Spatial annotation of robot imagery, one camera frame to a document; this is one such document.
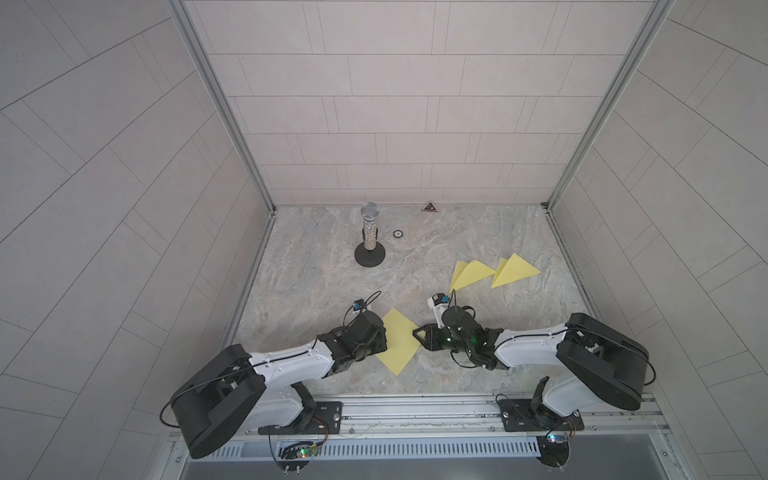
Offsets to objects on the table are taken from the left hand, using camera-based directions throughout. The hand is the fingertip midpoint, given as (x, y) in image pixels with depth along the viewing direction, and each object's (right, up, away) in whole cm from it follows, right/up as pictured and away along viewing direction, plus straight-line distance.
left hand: (390, 337), depth 86 cm
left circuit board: (-20, -19, -21) cm, 34 cm away
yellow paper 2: (+3, -1, -3) cm, 5 cm away
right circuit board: (+38, -19, -18) cm, 47 cm away
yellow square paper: (+25, +18, +8) cm, 31 cm away
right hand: (+7, +1, -2) cm, 8 cm away
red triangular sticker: (+15, +40, +30) cm, 52 cm away
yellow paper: (+39, +18, +8) cm, 44 cm away
